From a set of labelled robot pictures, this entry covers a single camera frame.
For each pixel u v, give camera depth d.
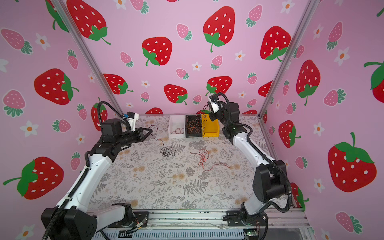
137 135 0.66
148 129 0.74
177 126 1.15
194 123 1.11
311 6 0.69
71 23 0.73
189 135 1.04
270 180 0.45
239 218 0.73
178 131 1.10
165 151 0.97
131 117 0.67
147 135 0.73
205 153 0.94
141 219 0.73
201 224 0.73
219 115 0.72
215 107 0.70
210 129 1.11
